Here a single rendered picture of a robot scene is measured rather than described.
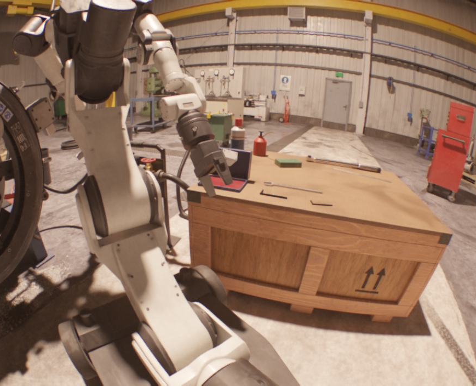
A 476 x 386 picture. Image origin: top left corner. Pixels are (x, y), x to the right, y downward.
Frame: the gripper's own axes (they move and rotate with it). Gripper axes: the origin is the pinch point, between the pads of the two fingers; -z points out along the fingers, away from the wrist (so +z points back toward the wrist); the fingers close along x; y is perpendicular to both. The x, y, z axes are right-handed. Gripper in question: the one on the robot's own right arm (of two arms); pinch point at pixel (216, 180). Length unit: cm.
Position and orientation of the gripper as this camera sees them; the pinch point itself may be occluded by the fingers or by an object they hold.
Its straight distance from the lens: 61.0
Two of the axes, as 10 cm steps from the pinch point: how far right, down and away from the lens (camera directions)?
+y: -7.9, 3.1, -5.3
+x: -4.6, 2.7, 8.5
